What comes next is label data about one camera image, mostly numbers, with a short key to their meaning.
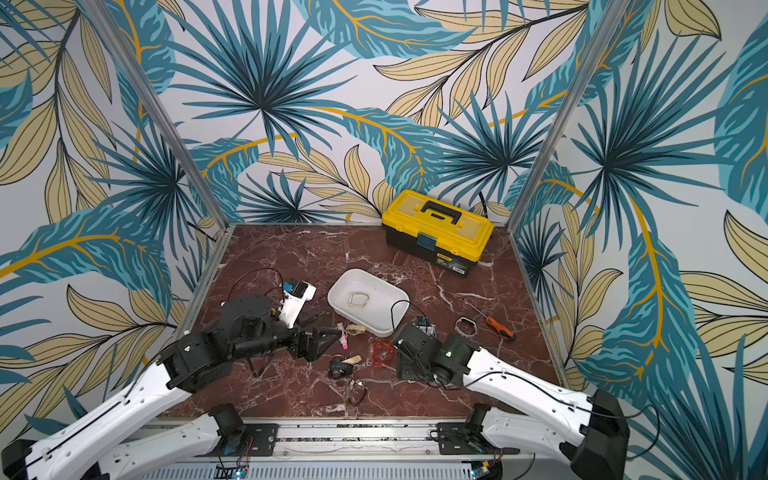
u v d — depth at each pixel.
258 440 0.73
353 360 0.84
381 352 0.88
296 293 0.56
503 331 0.91
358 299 0.96
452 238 0.94
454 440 0.73
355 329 0.89
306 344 0.57
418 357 0.56
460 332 0.91
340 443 0.74
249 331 0.49
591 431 0.40
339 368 0.80
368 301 0.97
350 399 0.79
